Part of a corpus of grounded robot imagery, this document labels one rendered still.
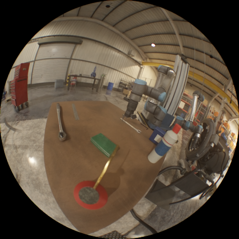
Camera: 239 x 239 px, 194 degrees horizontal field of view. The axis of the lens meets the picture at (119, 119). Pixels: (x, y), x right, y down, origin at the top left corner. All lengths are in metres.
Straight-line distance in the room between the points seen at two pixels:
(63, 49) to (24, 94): 6.46
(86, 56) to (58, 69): 2.91
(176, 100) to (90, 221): 1.55
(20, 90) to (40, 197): 2.31
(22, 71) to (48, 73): 5.80
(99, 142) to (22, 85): 2.57
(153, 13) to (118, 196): 8.58
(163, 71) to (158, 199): 1.52
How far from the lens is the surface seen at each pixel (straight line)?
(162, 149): 0.34
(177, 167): 0.63
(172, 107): 1.40
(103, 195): 0.18
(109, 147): 0.32
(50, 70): 8.16
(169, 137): 0.31
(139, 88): 0.50
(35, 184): 0.96
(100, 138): 0.35
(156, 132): 0.49
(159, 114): 1.01
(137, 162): 0.36
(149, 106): 1.03
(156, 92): 0.58
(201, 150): 1.14
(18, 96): 2.60
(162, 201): 1.04
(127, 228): 0.89
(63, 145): 0.36
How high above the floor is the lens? 0.74
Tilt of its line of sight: 26 degrees down
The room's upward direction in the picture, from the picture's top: 19 degrees clockwise
